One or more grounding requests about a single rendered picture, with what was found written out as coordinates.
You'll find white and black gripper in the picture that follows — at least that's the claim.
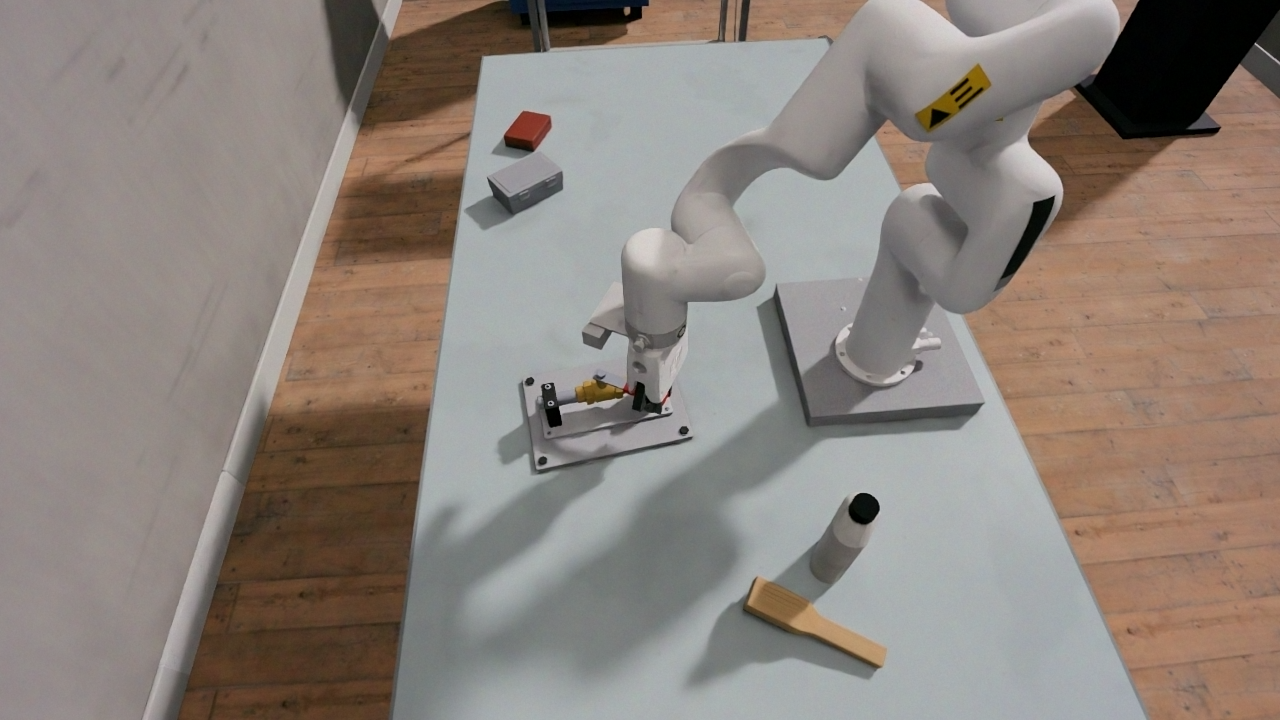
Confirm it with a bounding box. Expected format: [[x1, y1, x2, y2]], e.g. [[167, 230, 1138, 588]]
[[627, 327, 689, 414]]

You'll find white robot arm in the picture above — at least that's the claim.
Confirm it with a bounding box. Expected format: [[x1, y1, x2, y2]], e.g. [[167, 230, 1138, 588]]
[[581, 0, 1120, 387]]

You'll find grey bottle with black cap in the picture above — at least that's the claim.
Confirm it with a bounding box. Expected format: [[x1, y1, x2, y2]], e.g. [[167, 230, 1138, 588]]
[[810, 492, 881, 583]]

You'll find reddish-brown rectangular block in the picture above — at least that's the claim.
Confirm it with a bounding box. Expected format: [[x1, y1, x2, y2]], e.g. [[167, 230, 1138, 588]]
[[504, 111, 552, 152]]

